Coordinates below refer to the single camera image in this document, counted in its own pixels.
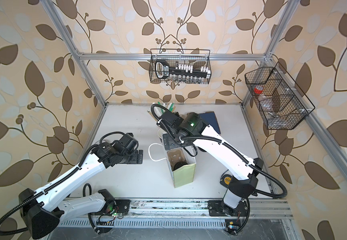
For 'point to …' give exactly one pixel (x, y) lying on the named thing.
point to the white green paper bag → (184, 175)
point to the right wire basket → (281, 103)
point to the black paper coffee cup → (178, 165)
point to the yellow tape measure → (227, 180)
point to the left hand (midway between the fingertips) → (136, 156)
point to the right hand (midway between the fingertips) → (176, 143)
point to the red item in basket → (258, 89)
